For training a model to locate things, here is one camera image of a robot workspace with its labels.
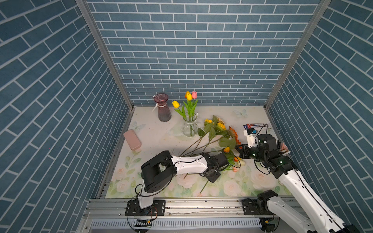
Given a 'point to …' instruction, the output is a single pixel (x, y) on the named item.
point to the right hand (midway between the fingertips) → (237, 147)
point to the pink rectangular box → (133, 141)
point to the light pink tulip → (235, 169)
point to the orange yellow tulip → (186, 93)
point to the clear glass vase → (185, 128)
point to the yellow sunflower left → (208, 122)
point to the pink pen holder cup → (283, 147)
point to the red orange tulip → (235, 159)
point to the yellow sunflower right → (220, 127)
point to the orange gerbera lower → (238, 142)
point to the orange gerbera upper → (232, 133)
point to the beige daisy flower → (219, 120)
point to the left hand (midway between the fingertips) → (215, 178)
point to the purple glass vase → (163, 114)
